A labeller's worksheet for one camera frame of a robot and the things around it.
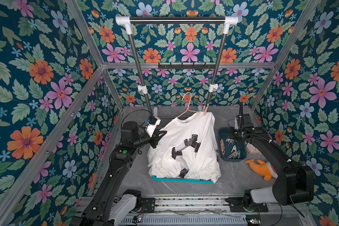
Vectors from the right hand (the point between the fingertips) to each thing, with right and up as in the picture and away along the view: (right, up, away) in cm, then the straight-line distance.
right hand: (233, 132), depth 87 cm
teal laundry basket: (-32, -25, -11) cm, 42 cm away
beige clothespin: (-20, +14, -9) cm, 26 cm away
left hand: (-41, +2, -18) cm, 44 cm away
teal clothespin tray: (+1, -13, +6) cm, 14 cm away
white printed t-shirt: (-30, -9, -9) cm, 32 cm away
